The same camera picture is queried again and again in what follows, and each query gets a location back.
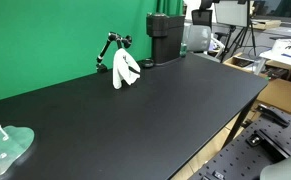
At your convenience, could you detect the white cloth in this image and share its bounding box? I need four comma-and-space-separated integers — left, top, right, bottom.
112, 48, 142, 90

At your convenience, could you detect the small black round cap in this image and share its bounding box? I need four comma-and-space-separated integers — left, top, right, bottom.
139, 58, 155, 69

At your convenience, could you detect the black coffee machine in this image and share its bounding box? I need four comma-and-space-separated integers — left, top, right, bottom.
146, 12, 186, 67

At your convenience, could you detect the grey office chair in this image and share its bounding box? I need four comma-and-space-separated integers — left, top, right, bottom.
184, 9, 226, 63

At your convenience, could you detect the black table leg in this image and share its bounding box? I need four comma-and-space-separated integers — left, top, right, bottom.
223, 109, 253, 148

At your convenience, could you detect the open cardboard tray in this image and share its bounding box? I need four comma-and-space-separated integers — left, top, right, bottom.
223, 52, 269, 76

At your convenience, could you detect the black tripod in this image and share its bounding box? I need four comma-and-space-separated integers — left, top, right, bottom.
219, 0, 258, 64

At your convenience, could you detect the white board panel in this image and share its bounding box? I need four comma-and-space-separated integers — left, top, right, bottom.
214, 0, 253, 28

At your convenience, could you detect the black perforated breadboard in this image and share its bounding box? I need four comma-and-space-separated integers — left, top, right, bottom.
188, 114, 291, 180

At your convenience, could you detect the green backdrop curtain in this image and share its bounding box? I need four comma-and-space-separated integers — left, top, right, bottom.
0, 0, 185, 105

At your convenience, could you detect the black clamp with silver screw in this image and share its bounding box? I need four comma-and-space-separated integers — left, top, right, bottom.
245, 129, 291, 161

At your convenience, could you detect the brown cardboard box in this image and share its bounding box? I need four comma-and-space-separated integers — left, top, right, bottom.
256, 78, 291, 114

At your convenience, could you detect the flat wooden tray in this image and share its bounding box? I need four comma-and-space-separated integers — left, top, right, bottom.
251, 18, 283, 32

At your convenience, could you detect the clear green plastic plate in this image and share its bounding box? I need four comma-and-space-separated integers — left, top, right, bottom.
0, 125, 36, 179

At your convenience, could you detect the white side table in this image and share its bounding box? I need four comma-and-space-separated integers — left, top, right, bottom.
258, 49, 291, 73

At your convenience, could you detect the white crumpled sheet pile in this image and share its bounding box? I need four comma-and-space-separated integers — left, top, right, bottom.
271, 38, 291, 61

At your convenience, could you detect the grey rounded housing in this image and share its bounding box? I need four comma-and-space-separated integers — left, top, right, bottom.
259, 154, 291, 180

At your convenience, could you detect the small black bracket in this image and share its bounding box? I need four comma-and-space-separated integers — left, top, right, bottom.
211, 169, 227, 180

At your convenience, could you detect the long black metal bracket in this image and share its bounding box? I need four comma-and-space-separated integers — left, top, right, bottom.
255, 103, 291, 128

